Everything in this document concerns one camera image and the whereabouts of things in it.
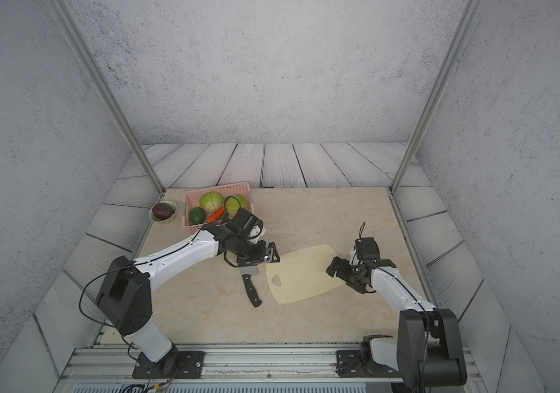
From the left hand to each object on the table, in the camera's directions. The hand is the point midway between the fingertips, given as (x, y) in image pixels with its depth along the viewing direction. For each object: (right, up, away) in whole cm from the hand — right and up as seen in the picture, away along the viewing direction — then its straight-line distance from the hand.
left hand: (274, 262), depth 82 cm
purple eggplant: (-48, +17, +23) cm, 56 cm away
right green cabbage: (-19, +20, +23) cm, 36 cm away
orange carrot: (-27, +14, +26) cm, 40 cm away
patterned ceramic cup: (-52, +13, +23) cm, 58 cm away
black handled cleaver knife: (-11, -6, +11) cm, 16 cm away
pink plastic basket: (-39, +21, +30) cm, 53 cm away
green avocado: (-34, +15, +24) cm, 45 cm away
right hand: (+23, -5, +5) cm, 24 cm away
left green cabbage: (-29, +21, +25) cm, 43 cm away
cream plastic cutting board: (+10, -8, +12) cm, 17 cm away
